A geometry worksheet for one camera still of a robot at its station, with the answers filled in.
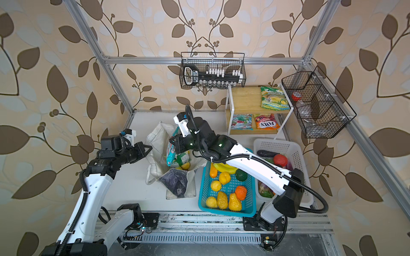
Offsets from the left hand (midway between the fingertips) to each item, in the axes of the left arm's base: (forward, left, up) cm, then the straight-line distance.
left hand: (151, 146), depth 74 cm
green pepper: (-15, -56, -16) cm, 60 cm away
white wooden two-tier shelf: (+16, -50, +9) cm, 53 cm away
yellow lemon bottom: (-19, -29, -18) cm, 39 cm away
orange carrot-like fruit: (-3, -30, -19) cm, 35 cm away
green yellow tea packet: (0, -13, -11) cm, 17 cm away
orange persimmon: (-15, -43, -17) cm, 49 cm away
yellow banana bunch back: (-1, -35, -19) cm, 39 cm away
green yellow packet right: (+21, -58, +12) cm, 63 cm away
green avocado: (-6, -44, -17) cm, 48 cm away
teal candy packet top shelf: (-6, -12, +6) cm, 14 cm away
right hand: (-3, -11, +10) cm, 15 cm away
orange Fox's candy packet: (+22, -59, -5) cm, 63 cm away
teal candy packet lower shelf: (+20, -45, -4) cm, 49 cm away
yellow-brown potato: (-18, -34, -19) cm, 43 cm away
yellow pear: (-20, -40, -17) cm, 47 cm away
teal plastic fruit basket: (-12, -37, -24) cm, 46 cm away
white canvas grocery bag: (-13, -12, -13) cm, 22 cm away
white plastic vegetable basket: (+10, -75, -16) cm, 77 cm away
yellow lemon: (-1, -14, -18) cm, 23 cm away
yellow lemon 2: (-11, -31, -18) cm, 38 cm away
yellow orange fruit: (-7, -35, -18) cm, 40 cm away
